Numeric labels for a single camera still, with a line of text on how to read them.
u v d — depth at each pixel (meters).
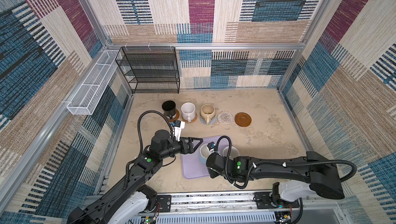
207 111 1.03
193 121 1.02
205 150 0.78
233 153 0.83
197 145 0.67
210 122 0.97
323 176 0.41
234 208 0.73
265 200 0.74
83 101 0.91
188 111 1.03
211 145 0.71
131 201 0.57
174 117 1.02
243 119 1.03
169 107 0.99
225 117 1.05
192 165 0.87
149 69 1.09
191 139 0.65
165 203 0.73
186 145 0.65
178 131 0.68
